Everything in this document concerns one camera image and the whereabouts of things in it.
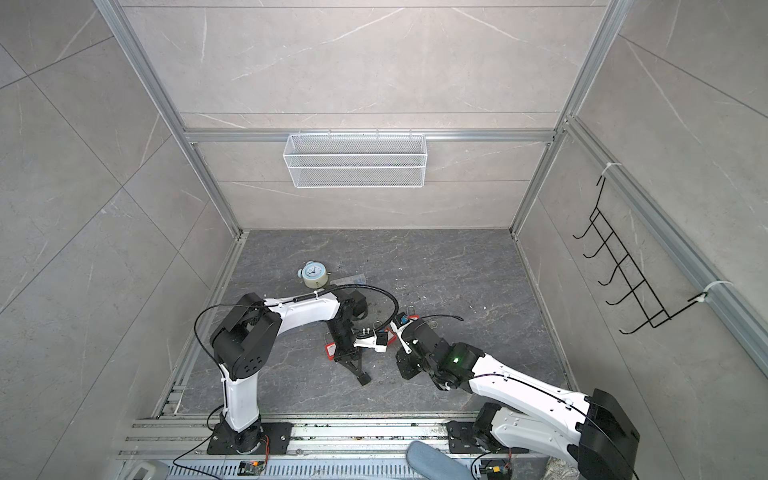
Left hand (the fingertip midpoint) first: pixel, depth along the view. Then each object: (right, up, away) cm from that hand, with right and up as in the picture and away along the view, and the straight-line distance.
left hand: (357, 364), depth 84 cm
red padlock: (+10, +12, -12) cm, 20 cm away
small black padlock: (+7, +9, -7) cm, 14 cm away
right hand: (+12, +5, -5) cm, 14 cm away
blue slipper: (+20, -17, -16) cm, 31 cm away
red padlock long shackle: (-8, +3, +3) cm, 9 cm away
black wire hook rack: (+66, +23, -19) cm, 72 cm away
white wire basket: (-2, +64, +16) cm, 66 cm away
